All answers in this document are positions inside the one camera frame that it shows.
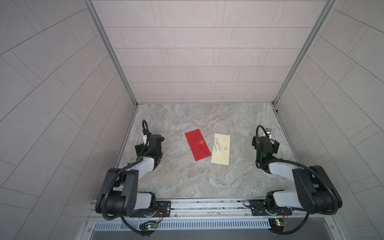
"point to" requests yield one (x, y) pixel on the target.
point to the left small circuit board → (153, 226)
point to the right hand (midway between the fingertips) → (264, 136)
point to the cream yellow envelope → (223, 157)
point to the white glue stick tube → (217, 149)
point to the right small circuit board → (277, 224)
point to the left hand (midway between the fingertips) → (149, 138)
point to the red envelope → (198, 147)
